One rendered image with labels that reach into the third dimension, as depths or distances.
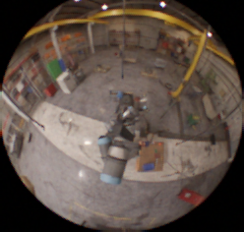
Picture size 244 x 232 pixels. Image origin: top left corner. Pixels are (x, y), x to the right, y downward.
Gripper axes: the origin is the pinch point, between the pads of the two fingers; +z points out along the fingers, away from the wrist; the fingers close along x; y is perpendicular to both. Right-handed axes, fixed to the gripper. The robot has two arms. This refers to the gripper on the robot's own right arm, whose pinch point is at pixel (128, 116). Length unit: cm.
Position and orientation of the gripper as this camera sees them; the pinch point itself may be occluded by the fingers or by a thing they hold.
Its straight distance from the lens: 41.2
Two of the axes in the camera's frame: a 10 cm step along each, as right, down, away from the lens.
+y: -8.3, 1.3, 5.5
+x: 5.0, 6.1, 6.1
